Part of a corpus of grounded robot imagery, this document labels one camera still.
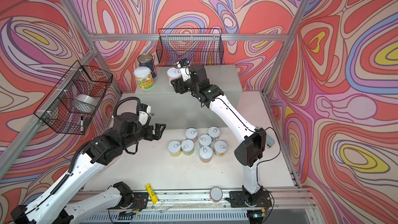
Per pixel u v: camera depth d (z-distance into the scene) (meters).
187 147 0.86
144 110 0.59
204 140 0.88
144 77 0.69
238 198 0.74
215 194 0.71
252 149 0.52
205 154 0.84
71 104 0.70
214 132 0.91
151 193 0.75
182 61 0.63
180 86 0.66
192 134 0.91
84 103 0.70
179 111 1.04
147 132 0.60
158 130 0.61
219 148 0.86
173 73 0.73
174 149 0.86
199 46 0.93
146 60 0.72
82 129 0.70
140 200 0.72
